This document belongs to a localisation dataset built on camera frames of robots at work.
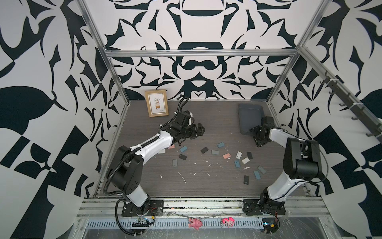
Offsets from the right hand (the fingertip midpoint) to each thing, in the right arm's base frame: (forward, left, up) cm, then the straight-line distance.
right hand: (252, 132), depth 99 cm
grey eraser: (-23, -1, -4) cm, 23 cm away
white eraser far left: (-12, +58, -3) cm, 59 cm away
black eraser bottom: (-29, +10, -3) cm, 31 cm away
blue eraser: (-20, +13, -4) cm, 24 cm away
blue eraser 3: (-11, +45, -2) cm, 46 cm away
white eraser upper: (-15, +11, -3) cm, 18 cm away
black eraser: (-15, +4, -3) cm, 15 cm away
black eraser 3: (-15, +45, -3) cm, 48 cm away
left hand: (-4, +36, +12) cm, 38 cm away
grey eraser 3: (-19, +49, -2) cm, 53 cm away
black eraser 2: (-11, +32, -3) cm, 34 cm away
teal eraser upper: (-8, +21, -3) cm, 23 cm away
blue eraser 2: (-26, +2, -4) cm, 27 cm away
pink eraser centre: (-15, +19, -3) cm, 24 cm away
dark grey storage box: (+19, -5, -6) cm, 20 cm away
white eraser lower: (-18, +8, -3) cm, 20 cm away
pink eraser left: (-9, +52, -1) cm, 53 cm away
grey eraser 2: (-13, +25, -2) cm, 29 cm away
